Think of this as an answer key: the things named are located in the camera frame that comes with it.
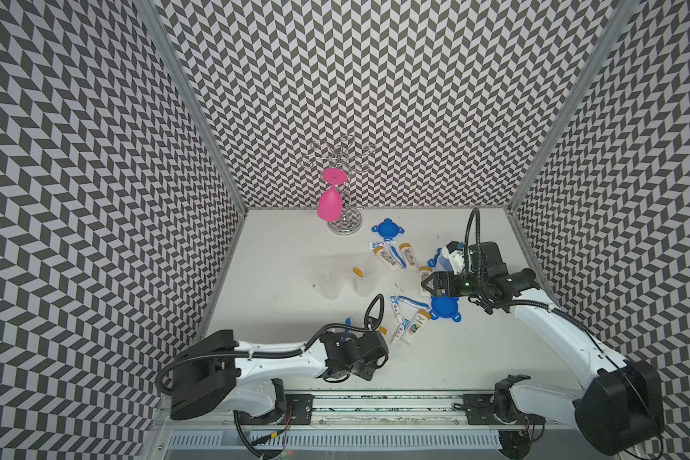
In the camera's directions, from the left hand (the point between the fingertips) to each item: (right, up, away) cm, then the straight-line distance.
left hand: (366, 364), depth 79 cm
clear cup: (+22, +29, -5) cm, 37 cm away
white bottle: (-2, +25, +9) cm, 26 cm away
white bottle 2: (+5, +8, +3) cm, 10 cm away
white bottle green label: (+15, +9, +6) cm, 18 cm away
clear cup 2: (0, +22, +13) cm, 25 cm away
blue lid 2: (+26, +13, +14) cm, 32 cm away
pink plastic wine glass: (-11, +47, +10) cm, 49 cm away
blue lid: (+9, +38, +33) cm, 51 cm away
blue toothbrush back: (+13, +26, +23) cm, 37 cm away
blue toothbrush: (-5, +10, +8) cm, 13 cm away
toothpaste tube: (+11, +8, +7) cm, 16 cm away
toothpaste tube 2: (+10, +13, +11) cm, 19 cm away
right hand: (+20, +21, +2) cm, 29 cm away
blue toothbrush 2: (+11, +15, +14) cm, 23 cm away
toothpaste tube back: (+4, +32, +26) cm, 42 cm away
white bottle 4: (+8, +28, +23) cm, 37 cm away
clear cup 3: (-12, +20, +20) cm, 31 cm away
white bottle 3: (+16, +28, +23) cm, 40 cm away
